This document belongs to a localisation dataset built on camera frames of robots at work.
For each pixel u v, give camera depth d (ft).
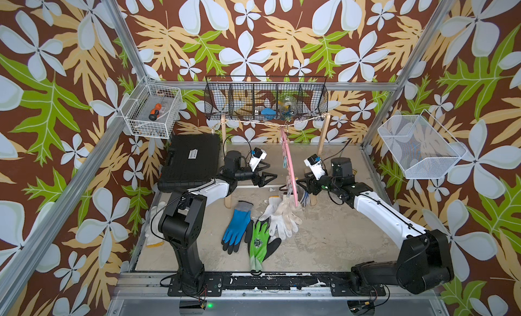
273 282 2.46
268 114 3.08
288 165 2.31
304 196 2.75
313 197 3.19
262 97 3.21
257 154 2.51
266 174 2.58
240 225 2.85
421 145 2.68
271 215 2.98
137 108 2.70
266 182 2.66
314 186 2.41
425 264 1.37
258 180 2.59
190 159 3.43
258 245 2.72
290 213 2.97
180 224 1.61
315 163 2.36
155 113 2.62
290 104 3.02
